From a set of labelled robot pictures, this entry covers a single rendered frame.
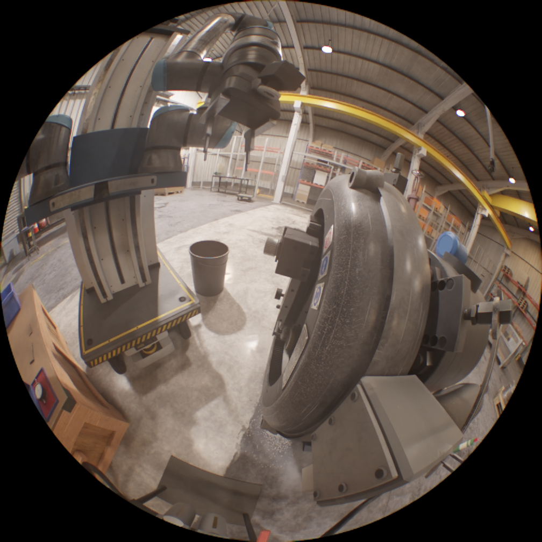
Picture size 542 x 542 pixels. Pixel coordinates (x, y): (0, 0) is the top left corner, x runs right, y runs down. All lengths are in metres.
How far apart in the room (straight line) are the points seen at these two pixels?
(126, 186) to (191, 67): 0.40
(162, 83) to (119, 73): 0.60
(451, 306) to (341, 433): 0.16
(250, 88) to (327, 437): 0.33
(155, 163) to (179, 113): 0.21
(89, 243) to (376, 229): 0.93
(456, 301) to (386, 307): 0.09
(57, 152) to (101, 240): 0.48
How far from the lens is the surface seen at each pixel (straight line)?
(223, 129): 0.66
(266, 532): 0.52
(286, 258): 0.35
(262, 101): 0.19
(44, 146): 0.71
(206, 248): 1.39
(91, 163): 0.80
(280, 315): 0.58
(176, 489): 1.01
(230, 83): 0.19
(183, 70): 0.44
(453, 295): 0.20
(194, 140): 0.67
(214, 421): 0.90
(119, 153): 0.79
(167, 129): 0.67
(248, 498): 0.97
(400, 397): 0.15
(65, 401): 0.67
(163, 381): 1.00
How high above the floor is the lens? 0.90
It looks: 31 degrees down
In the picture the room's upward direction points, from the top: 14 degrees clockwise
